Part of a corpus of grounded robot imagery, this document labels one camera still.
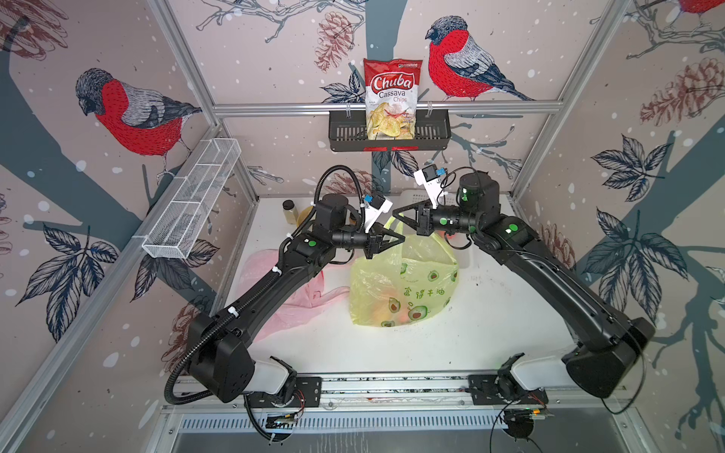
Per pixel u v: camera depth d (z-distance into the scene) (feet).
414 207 1.98
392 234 2.16
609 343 1.29
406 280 2.45
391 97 2.80
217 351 1.29
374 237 1.98
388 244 2.19
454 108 5.67
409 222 2.06
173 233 2.32
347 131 3.10
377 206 2.01
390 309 2.54
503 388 2.17
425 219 1.84
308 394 2.39
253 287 1.56
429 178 1.89
